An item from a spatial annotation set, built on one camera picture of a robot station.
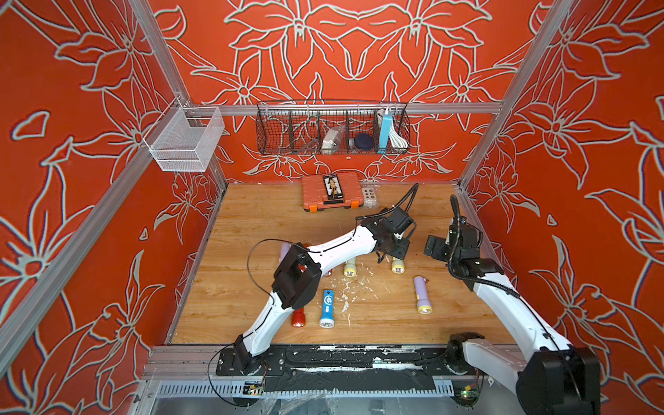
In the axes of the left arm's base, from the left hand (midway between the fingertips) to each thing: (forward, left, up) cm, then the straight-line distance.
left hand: (403, 247), depth 86 cm
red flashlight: (-7, +25, -9) cm, 27 cm away
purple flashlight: (-17, -6, -7) cm, 19 cm away
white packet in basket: (+30, +27, +21) cm, 46 cm away
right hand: (+1, -10, +3) cm, 11 cm away
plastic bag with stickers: (+30, +10, -6) cm, 32 cm away
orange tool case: (+27, +25, -2) cm, 37 cm away
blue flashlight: (-22, +25, -8) cm, 34 cm away
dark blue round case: (+34, +15, +19) cm, 41 cm away
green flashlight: (-5, +18, -7) cm, 20 cm away
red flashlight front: (-23, +34, -8) cm, 42 cm away
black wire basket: (+42, +29, +19) cm, 55 cm away
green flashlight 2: (-3, +1, -7) cm, 8 cm away
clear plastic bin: (+28, +82, +21) cm, 89 cm away
